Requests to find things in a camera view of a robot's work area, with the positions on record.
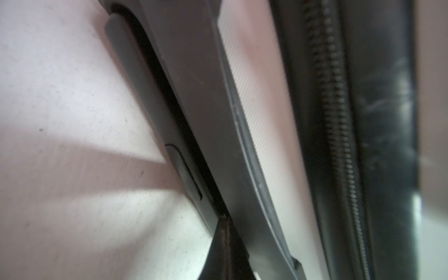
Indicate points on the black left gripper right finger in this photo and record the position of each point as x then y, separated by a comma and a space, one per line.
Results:
239, 266

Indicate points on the black suitcase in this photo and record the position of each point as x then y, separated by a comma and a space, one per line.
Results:
319, 128

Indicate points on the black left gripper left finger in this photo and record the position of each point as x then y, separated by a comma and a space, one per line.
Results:
216, 265

